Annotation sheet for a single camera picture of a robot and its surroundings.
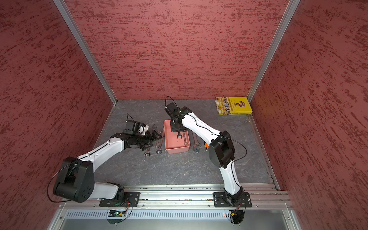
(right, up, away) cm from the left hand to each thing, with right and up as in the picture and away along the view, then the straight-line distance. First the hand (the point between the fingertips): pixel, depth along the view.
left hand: (157, 143), depth 86 cm
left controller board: (-19, -34, -14) cm, 41 cm away
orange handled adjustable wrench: (+31, -4, +7) cm, 32 cm away
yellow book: (+56, +25, +28) cm, 67 cm away
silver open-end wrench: (+14, +5, 0) cm, 14 cm away
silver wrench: (+17, -2, +10) cm, 20 cm away
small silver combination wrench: (-6, +8, +18) cm, 21 cm away
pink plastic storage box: (+9, -3, +9) cm, 13 cm away
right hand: (+13, +8, +3) cm, 15 cm away
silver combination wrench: (0, -7, +6) cm, 9 cm away
